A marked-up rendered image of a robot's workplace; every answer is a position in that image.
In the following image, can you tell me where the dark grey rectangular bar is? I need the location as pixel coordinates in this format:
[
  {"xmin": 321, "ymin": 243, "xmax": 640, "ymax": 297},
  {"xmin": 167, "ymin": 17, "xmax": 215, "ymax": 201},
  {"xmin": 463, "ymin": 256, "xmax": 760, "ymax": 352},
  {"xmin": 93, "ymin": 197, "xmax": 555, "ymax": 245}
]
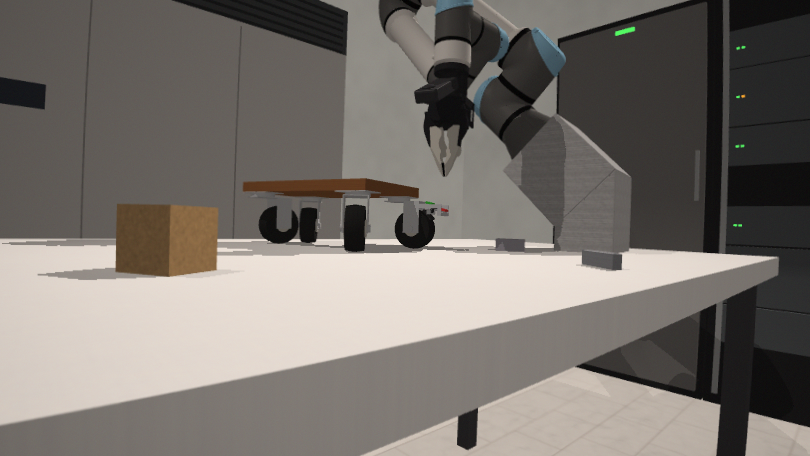
[{"xmin": 582, "ymin": 250, "xmax": 622, "ymax": 270}]

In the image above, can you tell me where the brown cardboard box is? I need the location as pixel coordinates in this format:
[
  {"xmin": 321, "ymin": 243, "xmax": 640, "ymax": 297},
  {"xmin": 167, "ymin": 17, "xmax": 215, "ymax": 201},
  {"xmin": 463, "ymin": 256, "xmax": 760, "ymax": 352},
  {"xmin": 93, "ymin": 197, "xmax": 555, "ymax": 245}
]
[{"xmin": 115, "ymin": 204, "xmax": 218, "ymax": 277}]

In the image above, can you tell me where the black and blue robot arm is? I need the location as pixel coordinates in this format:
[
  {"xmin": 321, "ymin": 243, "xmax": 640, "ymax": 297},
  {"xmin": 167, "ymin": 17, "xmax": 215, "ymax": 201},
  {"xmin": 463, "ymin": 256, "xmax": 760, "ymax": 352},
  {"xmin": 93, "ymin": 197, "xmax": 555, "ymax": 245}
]
[{"xmin": 379, "ymin": 0, "xmax": 566, "ymax": 159}]

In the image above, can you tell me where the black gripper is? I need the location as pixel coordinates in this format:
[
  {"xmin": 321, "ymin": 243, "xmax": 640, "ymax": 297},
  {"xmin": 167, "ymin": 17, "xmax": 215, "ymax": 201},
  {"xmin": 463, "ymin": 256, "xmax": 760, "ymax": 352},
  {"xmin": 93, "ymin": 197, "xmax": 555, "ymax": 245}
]
[{"xmin": 423, "ymin": 62, "xmax": 474, "ymax": 177}]

